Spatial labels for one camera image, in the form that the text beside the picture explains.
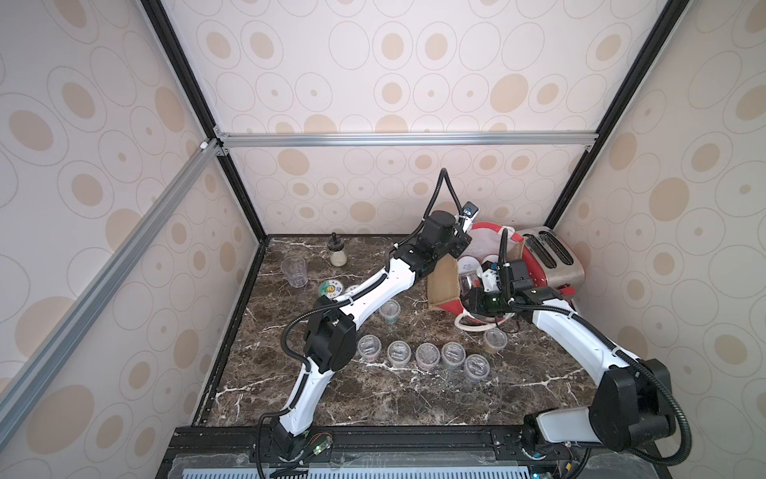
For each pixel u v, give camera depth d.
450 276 0.84
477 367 0.81
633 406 0.41
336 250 1.05
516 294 0.64
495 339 0.87
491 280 0.78
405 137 0.91
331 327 0.55
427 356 0.83
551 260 0.90
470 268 0.94
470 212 0.70
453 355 0.83
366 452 0.73
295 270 1.06
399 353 0.83
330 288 0.94
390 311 0.92
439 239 0.65
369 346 0.85
